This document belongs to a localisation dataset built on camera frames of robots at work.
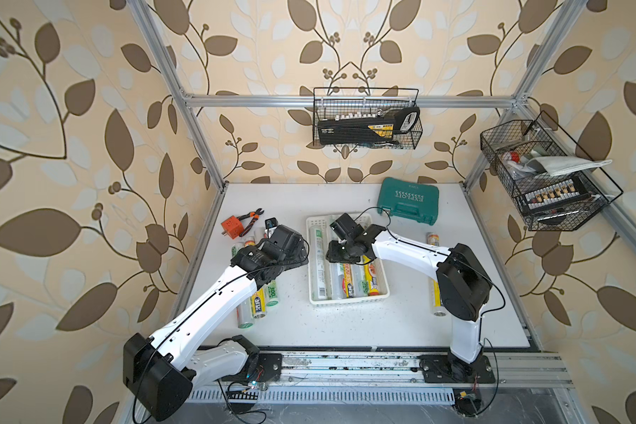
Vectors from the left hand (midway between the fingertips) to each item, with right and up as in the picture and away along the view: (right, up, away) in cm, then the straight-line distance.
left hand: (291, 254), depth 78 cm
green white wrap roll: (+8, -7, +12) cm, 16 cm away
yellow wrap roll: (+17, -10, +11) cm, 23 cm away
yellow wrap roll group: (-11, -17, +5) cm, 21 cm away
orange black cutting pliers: (-20, +10, +31) cm, 39 cm away
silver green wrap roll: (+13, -11, +5) cm, 18 cm away
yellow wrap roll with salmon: (+25, -10, +11) cm, 29 cm away
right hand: (+12, -3, +12) cm, 18 cm away
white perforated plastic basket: (+21, -13, +7) cm, 25 cm away
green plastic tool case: (+42, +18, +32) cm, 56 cm away
